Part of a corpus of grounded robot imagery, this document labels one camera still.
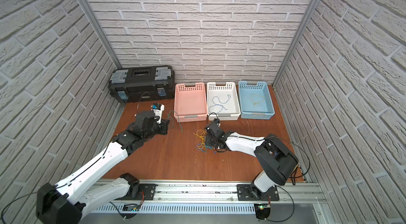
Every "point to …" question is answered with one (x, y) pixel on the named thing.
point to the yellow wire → (256, 103)
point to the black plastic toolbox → (140, 82)
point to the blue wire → (222, 105)
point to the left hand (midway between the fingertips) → (171, 118)
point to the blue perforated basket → (255, 100)
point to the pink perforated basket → (190, 103)
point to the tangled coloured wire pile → (202, 146)
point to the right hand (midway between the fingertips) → (211, 138)
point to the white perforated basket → (222, 101)
